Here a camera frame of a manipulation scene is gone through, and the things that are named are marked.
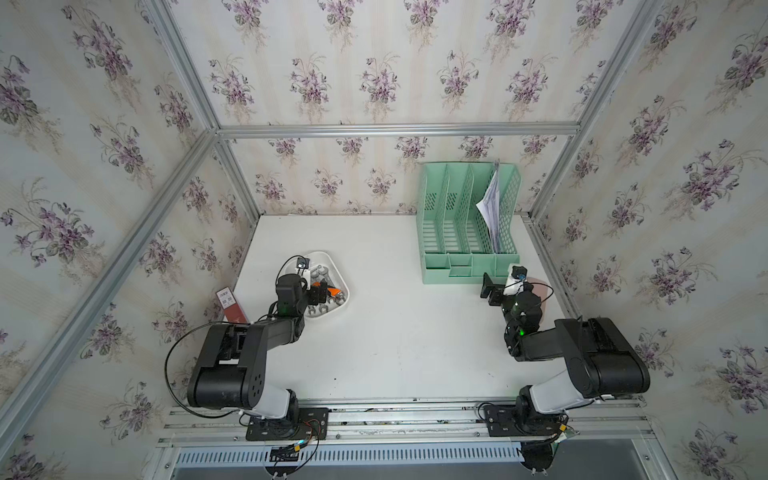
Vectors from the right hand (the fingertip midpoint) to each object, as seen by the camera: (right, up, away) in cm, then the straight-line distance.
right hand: (505, 275), depth 90 cm
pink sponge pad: (+17, -6, +11) cm, 21 cm away
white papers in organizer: (-6, +22, -3) cm, 23 cm away
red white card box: (-86, -11, +3) cm, 87 cm away
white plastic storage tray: (-60, +1, +14) cm, 61 cm away
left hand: (-61, -2, +3) cm, 61 cm away
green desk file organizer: (-10, +11, +23) cm, 28 cm away
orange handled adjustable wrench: (-53, -6, +5) cm, 54 cm away
